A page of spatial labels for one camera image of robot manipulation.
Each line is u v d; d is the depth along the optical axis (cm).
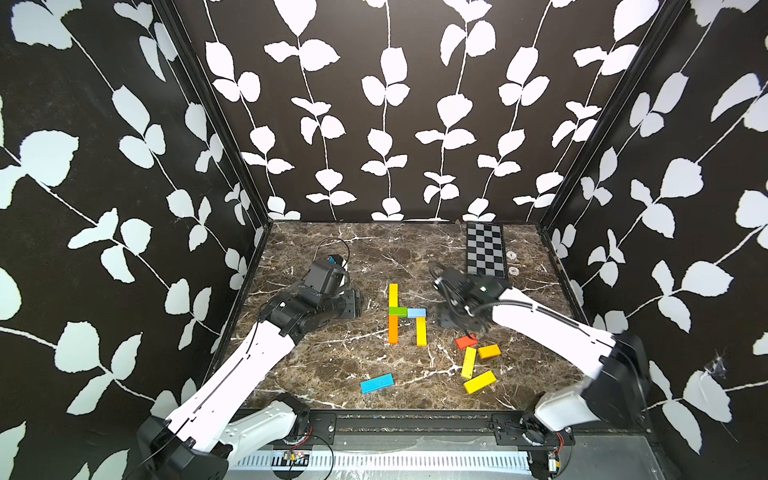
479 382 82
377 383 80
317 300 54
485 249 111
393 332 90
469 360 86
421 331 90
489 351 88
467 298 57
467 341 90
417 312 95
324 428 73
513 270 107
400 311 95
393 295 98
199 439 37
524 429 66
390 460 70
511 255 111
